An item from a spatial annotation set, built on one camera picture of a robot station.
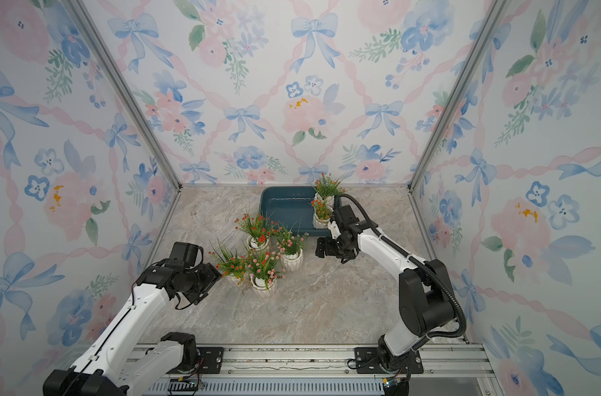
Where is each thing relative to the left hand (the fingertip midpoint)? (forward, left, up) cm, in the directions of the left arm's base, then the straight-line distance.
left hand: (219, 279), depth 81 cm
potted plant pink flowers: (+10, -23, +5) cm, 26 cm away
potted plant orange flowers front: (+25, -35, +3) cm, 43 cm away
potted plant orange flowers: (+39, -37, +4) cm, 54 cm away
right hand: (+15, -35, -1) cm, 38 cm away
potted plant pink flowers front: (0, -15, +5) cm, 16 cm away
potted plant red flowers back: (+17, -12, +5) cm, 22 cm away
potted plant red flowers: (+3, -4, +5) cm, 7 cm away
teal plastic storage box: (+38, -22, -7) cm, 45 cm away
